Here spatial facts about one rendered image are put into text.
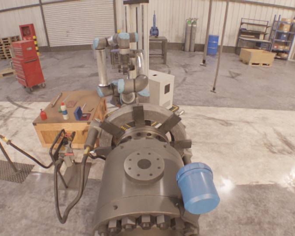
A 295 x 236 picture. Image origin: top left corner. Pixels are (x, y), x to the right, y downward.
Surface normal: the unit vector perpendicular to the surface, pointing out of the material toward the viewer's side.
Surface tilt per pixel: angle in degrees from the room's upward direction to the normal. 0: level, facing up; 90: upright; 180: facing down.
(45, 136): 90
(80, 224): 0
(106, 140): 90
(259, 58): 90
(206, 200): 90
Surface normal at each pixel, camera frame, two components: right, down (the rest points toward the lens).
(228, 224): 0.00, -0.85
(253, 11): -0.07, 0.53
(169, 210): 0.36, -0.80
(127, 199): -0.27, -0.81
